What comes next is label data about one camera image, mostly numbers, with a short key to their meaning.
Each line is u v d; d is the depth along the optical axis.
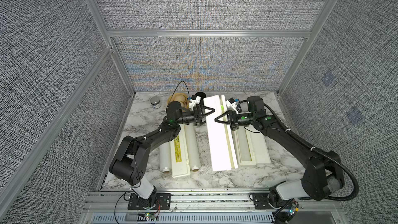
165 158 0.84
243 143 0.86
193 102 0.76
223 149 0.65
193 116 0.70
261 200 0.73
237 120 0.69
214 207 0.73
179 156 0.80
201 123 0.77
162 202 0.73
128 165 0.46
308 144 0.47
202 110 0.70
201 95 1.07
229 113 0.66
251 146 0.84
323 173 0.41
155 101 1.06
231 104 0.73
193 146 0.87
